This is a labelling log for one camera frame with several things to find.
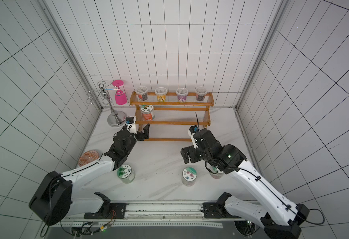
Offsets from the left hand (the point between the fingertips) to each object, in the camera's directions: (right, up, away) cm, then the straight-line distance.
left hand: (141, 125), depth 84 cm
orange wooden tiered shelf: (+24, +11, +16) cm, 31 cm away
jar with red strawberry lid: (+43, -27, -3) cm, 51 cm away
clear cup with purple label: (+23, +18, -4) cm, 30 cm away
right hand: (+24, -11, -15) cm, 31 cm away
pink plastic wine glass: (-20, +19, +19) cm, 33 cm away
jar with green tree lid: (-7, -25, -7) cm, 27 cm away
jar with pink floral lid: (+27, -26, -8) cm, 39 cm away
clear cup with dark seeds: (+1, +18, -3) cm, 19 cm away
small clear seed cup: (+34, +18, -4) cm, 39 cm away
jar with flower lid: (+3, +8, +2) cm, 9 cm away
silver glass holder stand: (-25, +4, +27) cm, 37 cm away
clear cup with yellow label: (+12, +19, -4) cm, 22 cm away
